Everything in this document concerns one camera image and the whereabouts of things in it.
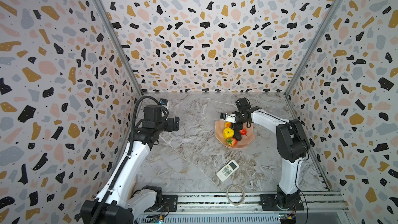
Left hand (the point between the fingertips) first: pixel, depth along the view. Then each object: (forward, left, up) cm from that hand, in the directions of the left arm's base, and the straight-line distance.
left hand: (169, 115), depth 77 cm
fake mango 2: (-5, -33, -18) cm, 38 cm away
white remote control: (-19, -31, -23) cm, 43 cm away
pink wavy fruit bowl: (-2, -42, -23) cm, 48 cm away
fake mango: (+7, -32, -20) cm, 38 cm away
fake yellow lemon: (0, -31, -19) cm, 36 cm away
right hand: (+11, -34, -18) cm, 40 cm away
